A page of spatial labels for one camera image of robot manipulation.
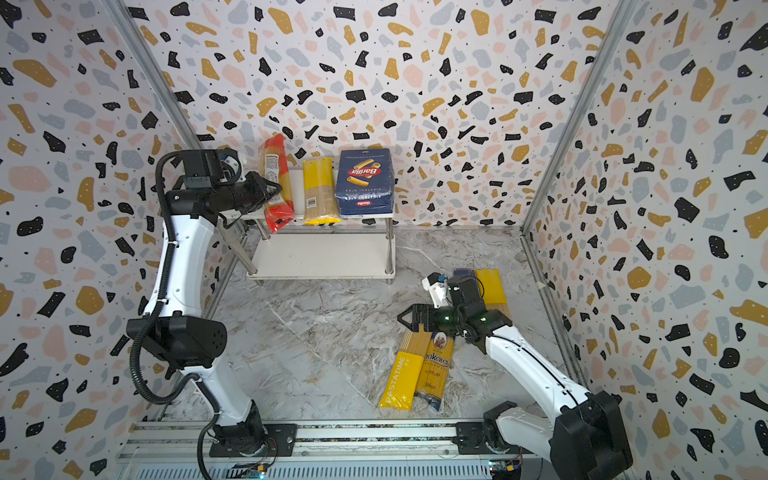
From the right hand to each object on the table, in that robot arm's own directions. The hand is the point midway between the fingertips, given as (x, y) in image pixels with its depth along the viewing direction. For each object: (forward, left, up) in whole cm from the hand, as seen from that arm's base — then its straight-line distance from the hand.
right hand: (406, 314), depth 78 cm
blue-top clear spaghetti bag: (-9, -8, -15) cm, 19 cm away
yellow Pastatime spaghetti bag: (-13, +1, -15) cm, 20 cm away
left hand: (+24, +32, +24) cm, 47 cm away
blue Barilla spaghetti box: (+26, -20, -17) cm, 37 cm away
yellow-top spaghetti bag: (+26, +24, +19) cm, 40 cm away
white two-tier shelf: (+34, +21, -14) cm, 42 cm away
